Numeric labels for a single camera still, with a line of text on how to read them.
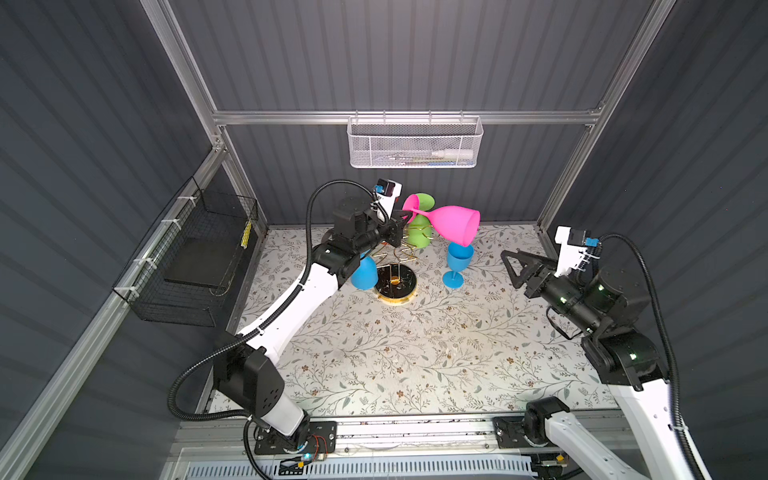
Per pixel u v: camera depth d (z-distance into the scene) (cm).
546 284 52
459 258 91
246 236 83
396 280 102
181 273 71
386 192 61
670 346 43
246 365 42
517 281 55
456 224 64
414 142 123
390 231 65
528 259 59
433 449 73
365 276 84
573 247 51
